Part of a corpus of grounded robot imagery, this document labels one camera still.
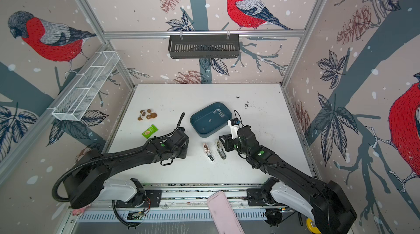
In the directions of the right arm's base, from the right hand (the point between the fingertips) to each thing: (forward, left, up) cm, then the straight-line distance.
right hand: (219, 139), depth 80 cm
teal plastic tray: (+18, +13, -11) cm, 25 cm away
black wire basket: (+58, +24, +17) cm, 65 cm away
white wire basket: (+9, +66, +21) cm, 69 cm away
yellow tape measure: (-32, -39, -12) cm, 52 cm away
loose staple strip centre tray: (+18, +7, -11) cm, 22 cm away
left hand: (-3, +19, -9) cm, 21 cm away
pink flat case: (-32, -4, -11) cm, 34 cm away
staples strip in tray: (+23, 0, -11) cm, 26 cm away
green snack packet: (+8, +42, -10) cm, 44 cm away
